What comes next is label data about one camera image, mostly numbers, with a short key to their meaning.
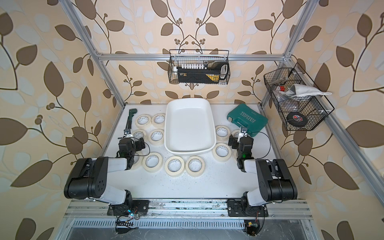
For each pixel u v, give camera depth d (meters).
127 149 0.73
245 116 1.08
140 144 0.87
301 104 0.73
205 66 0.83
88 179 0.44
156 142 0.96
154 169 0.87
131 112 1.15
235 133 1.00
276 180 0.45
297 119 0.72
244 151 0.71
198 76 0.84
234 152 0.91
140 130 1.02
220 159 0.91
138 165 0.86
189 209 0.75
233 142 0.83
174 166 0.89
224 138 0.97
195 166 0.89
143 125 1.05
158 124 1.05
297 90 0.63
